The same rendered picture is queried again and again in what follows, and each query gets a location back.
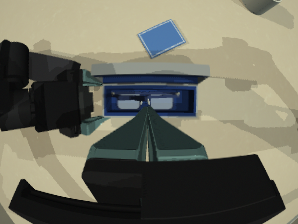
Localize dark blue glasses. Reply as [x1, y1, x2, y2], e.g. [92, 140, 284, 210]
[111, 92, 180, 111]

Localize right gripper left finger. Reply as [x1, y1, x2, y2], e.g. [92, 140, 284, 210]
[86, 106, 147, 161]

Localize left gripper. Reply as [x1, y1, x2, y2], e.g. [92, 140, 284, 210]
[29, 69, 110, 138]

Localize grey mug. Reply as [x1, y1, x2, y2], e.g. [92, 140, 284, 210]
[242, 0, 282, 15]

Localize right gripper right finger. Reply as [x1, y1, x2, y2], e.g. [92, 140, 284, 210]
[147, 106, 208, 161]

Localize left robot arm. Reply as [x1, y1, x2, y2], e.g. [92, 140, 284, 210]
[0, 40, 94, 133]

